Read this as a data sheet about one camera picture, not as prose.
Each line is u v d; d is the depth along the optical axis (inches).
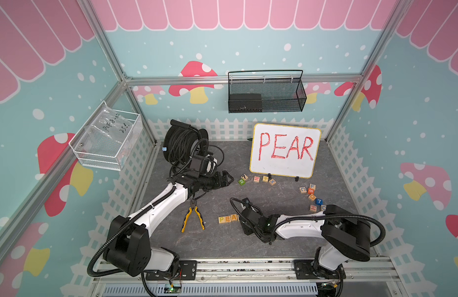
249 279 29.0
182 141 35.2
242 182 39.2
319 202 36.2
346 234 17.6
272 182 39.2
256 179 40.2
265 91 37.0
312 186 39.0
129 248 16.4
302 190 38.2
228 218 34.3
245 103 34.4
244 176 40.3
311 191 38.2
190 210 35.2
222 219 34.3
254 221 25.9
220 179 28.7
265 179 40.2
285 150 38.2
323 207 36.0
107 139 28.6
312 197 37.1
